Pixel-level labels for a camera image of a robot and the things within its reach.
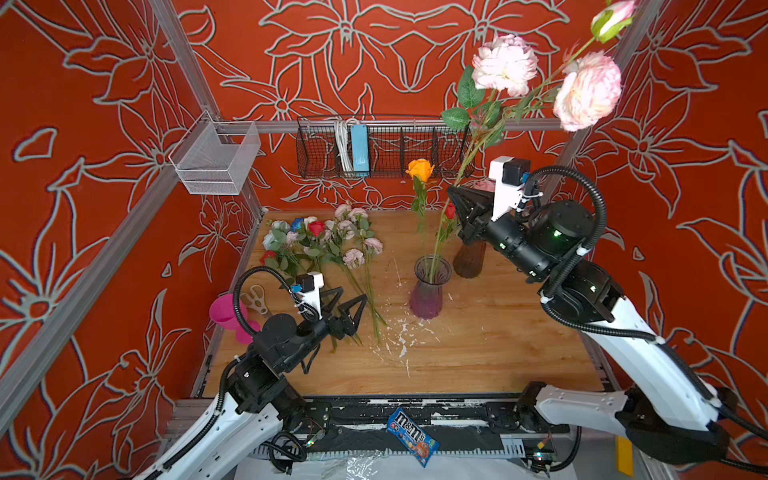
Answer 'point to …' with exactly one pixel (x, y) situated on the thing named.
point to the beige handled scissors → (255, 299)
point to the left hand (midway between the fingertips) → (355, 293)
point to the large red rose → (316, 227)
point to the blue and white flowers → (288, 240)
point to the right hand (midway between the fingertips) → (453, 181)
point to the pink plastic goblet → (222, 311)
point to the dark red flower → (267, 254)
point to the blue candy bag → (421, 447)
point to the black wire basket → (394, 143)
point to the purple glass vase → (431, 271)
